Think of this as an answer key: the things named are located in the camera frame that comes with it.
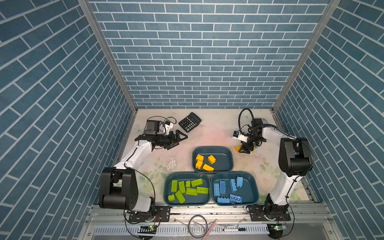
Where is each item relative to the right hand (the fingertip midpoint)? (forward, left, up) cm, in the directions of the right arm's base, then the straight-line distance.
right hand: (242, 143), depth 98 cm
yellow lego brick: (-18, +22, -1) cm, 29 cm away
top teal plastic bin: (-8, +13, -2) cm, 15 cm away
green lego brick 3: (-31, +36, 0) cm, 47 cm away
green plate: (-27, +28, -1) cm, 39 cm away
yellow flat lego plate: (-4, +4, 0) cm, 5 cm away
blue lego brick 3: (-28, +8, 0) cm, 29 cm away
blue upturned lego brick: (-31, +17, -1) cm, 35 cm away
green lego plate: (-30, +41, -1) cm, 51 cm away
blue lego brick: (-29, +13, -1) cm, 32 cm away
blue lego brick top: (-36, +14, +1) cm, 38 cm away
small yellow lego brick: (-13, +20, 0) cm, 24 cm away
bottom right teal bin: (-30, -1, -2) cm, 30 cm away
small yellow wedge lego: (-3, -7, 0) cm, 8 cm away
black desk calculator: (+15, +37, +1) cm, 40 cm away
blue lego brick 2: (-34, +7, -1) cm, 35 cm away
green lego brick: (-36, +36, 0) cm, 51 cm away
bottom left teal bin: (-37, +41, +1) cm, 55 cm away
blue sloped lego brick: (-25, +4, 0) cm, 26 cm away
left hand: (-10, +37, +15) cm, 41 cm away
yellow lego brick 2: (-13, +27, +1) cm, 30 cm away
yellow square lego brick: (-18, +28, +1) cm, 33 cm away
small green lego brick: (-29, +33, 0) cm, 44 cm away
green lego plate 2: (-31, +25, -1) cm, 40 cm away
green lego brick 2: (-32, +31, -1) cm, 45 cm away
